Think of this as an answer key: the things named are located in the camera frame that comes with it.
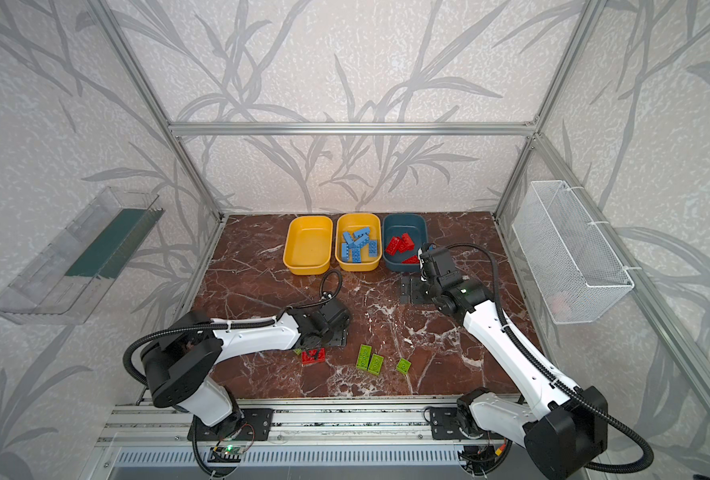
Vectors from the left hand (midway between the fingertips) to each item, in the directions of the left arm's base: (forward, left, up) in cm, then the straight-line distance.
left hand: (341, 326), depth 89 cm
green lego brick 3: (-8, +12, 0) cm, 14 cm away
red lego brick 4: (-9, +8, -1) cm, 12 cm away
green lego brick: (-8, -7, -2) cm, 11 cm away
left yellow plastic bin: (+31, +15, -1) cm, 34 cm away
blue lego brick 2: (+36, -6, 0) cm, 37 cm away
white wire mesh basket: (-2, -52, +35) cm, 62 cm away
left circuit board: (-32, +26, -3) cm, 41 cm away
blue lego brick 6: (+26, -3, +1) cm, 26 cm away
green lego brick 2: (-10, -10, -3) cm, 15 cm away
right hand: (+7, -21, +17) cm, 28 cm away
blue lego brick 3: (+31, -5, +1) cm, 31 cm away
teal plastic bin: (+42, -19, -1) cm, 46 cm away
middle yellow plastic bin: (+44, -1, -1) cm, 44 cm away
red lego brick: (+30, -17, +2) cm, 35 cm away
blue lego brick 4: (+30, -9, 0) cm, 32 cm away
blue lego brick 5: (+27, +1, +1) cm, 27 cm away
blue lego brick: (+33, -1, +1) cm, 33 cm away
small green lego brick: (-11, -18, 0) cm, 21 cm away
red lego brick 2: (+32, -21, +1) cm, 38 cm away
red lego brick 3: (+25, -23, 0) cm, 34 cm away
